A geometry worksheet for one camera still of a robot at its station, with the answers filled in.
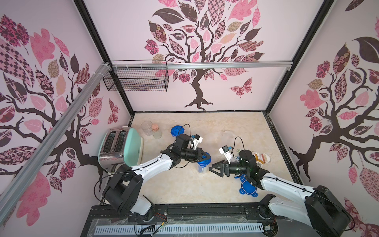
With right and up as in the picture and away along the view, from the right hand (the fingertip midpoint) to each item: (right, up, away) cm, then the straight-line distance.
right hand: (210, 167), depth 75 cm
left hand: (-1, +3, +3) cm, 5 cm away
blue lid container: (-4, 0, +2) cm, 5 cm away
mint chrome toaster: (-51, +10, +8) cm, 53 cm away
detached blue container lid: (+21, -13, +6) cm, 25 cm away
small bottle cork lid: (-35, +21, +23) cm, 47 cm away
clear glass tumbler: (-44, +21, +32) cm, 58 cm away
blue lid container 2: (-20, +19, +17) cm, 32 cm away
